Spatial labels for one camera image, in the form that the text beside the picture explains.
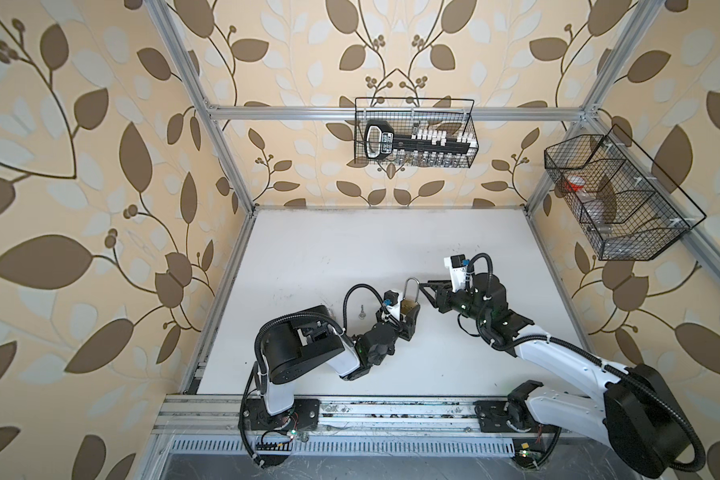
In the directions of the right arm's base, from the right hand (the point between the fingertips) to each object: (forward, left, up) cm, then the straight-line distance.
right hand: (425, 287), depth 81 cm
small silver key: (0, +18, -16) cm, 24 cm away
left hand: (-2, +2, -5) cm, 6 cm away
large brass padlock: (-5, +4, -3) cm, 7 cm away
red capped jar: (+20, -42, +18) cm, 50 cm away
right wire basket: (+11, -49, +19) cm, 54 cm away
